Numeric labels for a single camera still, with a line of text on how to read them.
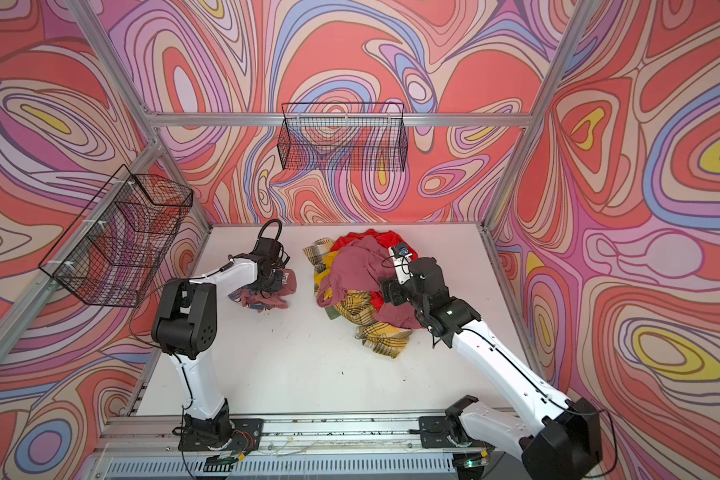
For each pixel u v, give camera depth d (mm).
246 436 721
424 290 559
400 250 650
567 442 377
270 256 818
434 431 734
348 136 959
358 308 898
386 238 965
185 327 523
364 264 889
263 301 901
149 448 724
